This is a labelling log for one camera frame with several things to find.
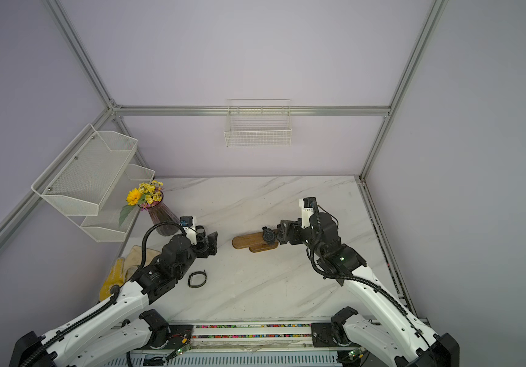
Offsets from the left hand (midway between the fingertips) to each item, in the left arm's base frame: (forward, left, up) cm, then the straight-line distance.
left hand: (204, 235), depth 80 cm
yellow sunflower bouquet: (+11, +22, +9) cm, 26 cm away
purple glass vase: (+11, +20, -2) cm, 22 cm away
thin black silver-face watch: (-10, +4, -15) cm, 19 cm away
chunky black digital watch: (+4, -23, -7) cm, 24 cm away
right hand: (+1, -31, +6) cm, 32 cm away
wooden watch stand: (+2, -18, -8) cm, 20 cm away
